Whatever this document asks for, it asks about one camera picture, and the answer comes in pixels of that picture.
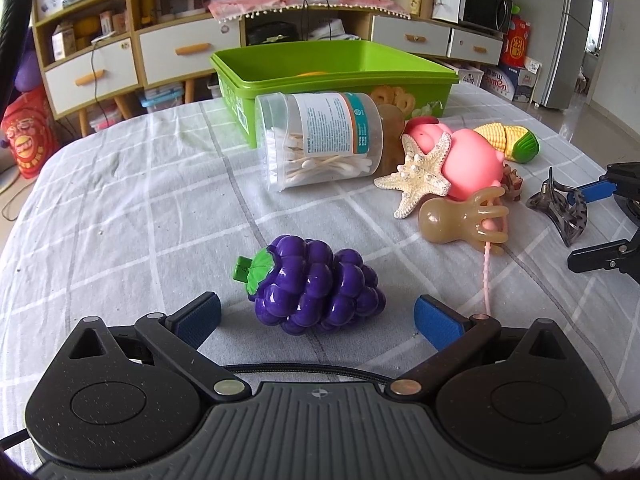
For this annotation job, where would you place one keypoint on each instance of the pink pig toy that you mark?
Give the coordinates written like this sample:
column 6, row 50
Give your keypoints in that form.
column 472, row 162

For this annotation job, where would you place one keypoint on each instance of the tan octopus toy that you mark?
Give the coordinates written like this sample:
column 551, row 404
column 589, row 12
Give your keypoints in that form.
column 479, row 221

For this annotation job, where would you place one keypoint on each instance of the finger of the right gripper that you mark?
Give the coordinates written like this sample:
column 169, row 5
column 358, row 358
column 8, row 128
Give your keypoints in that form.
column 622, row 255
column 620, row 178

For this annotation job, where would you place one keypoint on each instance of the green plastic cookie box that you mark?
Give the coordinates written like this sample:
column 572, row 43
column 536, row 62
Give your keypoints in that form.
column 416, row 86

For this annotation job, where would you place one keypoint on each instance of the silver refrigerator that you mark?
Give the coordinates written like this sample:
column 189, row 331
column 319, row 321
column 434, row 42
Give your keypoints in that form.
column 557, row 39

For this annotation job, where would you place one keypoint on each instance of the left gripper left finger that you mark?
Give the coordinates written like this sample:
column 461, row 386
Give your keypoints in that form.
column 174, row 340

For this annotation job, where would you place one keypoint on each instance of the purple plush toy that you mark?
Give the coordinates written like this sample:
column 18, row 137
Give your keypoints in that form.
column 28, row 75

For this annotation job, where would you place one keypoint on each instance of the wooden TV cabinet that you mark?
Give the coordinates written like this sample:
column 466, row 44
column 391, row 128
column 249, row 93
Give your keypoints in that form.
column 95, row 52

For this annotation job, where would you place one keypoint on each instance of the white starfish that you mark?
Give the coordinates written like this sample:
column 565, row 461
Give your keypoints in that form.
column 419, row 175

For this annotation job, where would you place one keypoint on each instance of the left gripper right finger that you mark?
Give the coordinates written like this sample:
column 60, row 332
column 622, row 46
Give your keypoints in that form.
column 457, row 340

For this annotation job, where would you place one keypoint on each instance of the black microwave oven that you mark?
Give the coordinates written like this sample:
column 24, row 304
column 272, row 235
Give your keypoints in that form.
column 487, row 15

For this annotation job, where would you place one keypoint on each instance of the toy corn cob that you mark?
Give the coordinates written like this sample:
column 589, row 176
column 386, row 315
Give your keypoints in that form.
column 517, row 143

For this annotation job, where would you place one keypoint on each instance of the black case on shelf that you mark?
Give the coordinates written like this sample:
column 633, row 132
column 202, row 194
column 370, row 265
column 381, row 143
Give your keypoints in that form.
column 272, row 33

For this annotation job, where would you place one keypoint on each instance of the clear cotton swab jar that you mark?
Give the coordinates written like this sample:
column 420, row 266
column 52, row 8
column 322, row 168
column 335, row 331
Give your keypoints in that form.
column 311, row 138

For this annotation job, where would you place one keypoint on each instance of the purple toy grapes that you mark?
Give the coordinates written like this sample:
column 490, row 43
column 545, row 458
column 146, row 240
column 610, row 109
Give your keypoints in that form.
column 301, row 284

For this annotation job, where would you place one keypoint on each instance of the red cartoon bucket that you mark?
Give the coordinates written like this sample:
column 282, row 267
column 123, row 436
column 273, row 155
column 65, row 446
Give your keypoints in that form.
column 29, row 128

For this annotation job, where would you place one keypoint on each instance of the dark hair claw clip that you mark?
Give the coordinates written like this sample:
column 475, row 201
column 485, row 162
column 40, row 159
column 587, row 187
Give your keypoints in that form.
column 564, row 206

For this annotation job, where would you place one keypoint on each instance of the pink lace cloth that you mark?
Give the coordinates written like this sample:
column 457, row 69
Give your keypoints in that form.
column 229, row 10

